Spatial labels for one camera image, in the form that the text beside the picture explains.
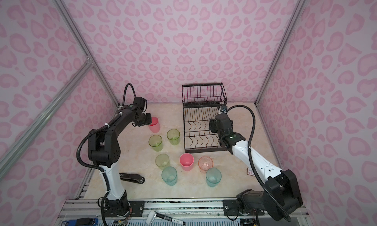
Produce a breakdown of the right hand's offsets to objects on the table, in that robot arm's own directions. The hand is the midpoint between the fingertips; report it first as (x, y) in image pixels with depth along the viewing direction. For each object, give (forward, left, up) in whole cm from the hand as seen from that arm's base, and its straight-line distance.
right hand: (218, 118), depth 83 cm
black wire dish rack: (+33, +9, -22) cm, 41 cm away
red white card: (-23, -19, -20) cm, 36 cm away
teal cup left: (-26, +27, -20) cm, 43 cm away
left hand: (+7, +44, -11) cm, 46 cm away
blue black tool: (-48, +63, -14) cm, 81 cm away
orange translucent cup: (-18, +7, -21) cm, 28 cm away
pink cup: (+4, +40, -14) cm, 43 cm away
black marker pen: (-44, +32, -17) cm, 57 cm away
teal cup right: (-26, +3, -20) cm, 33 cm away
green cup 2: (-1, +28, -17) cm, 33 cm away
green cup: (-6, +38, -17) cm, 42 cm away
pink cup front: (-18, +18, -19) cm, 31 cm away
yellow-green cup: (-19, +32, -16) cm, 40 cm away
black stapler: (-29, +45, -15) cm, 56 cm away
